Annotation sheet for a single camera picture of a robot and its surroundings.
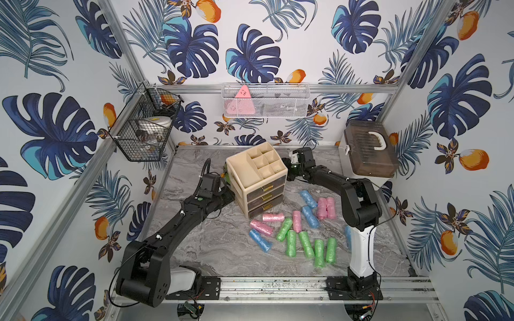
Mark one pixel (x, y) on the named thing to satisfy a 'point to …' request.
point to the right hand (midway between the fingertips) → (274, 168)
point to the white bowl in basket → (162, 121)
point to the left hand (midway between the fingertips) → (232, 191)
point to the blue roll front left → (256, 238)
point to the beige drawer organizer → (257, 176)
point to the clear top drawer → (255, 192)
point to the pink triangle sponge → (243, 103)
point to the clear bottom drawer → (266, 206)
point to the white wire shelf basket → (254, 100)
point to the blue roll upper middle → (308, 198)
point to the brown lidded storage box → (369, 152)
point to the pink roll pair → (322, 212)
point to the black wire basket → (144, 124)
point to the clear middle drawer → (266, 197)
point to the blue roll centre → (311, 219)
